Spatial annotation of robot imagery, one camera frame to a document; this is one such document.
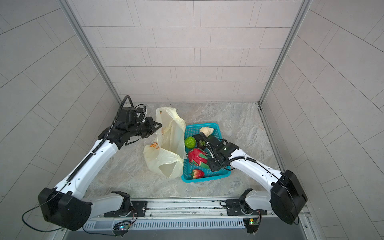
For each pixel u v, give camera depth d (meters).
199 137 0.91
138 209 0.71
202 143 0.89
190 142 0.89
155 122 0.72
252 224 0.68
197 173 0.79
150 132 0.66
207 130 0.89
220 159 0.56
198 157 0.80
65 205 0.36
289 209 0.39
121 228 0.64
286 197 0.39
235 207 0.71
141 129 0.63
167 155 0.62
